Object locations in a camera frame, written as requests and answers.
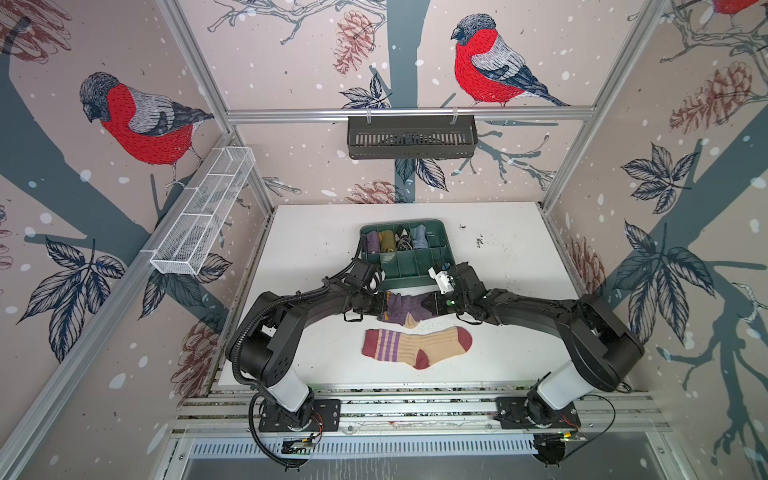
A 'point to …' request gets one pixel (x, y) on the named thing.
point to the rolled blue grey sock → (420, 238)
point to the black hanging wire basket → (411, 139)
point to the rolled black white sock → (404, 240)
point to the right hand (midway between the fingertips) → (421, 306)
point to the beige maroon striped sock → (418, 349)
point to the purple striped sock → (398, 306)
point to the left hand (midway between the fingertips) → (386, 307)
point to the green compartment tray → (408, 270)
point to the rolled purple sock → (373, 242)
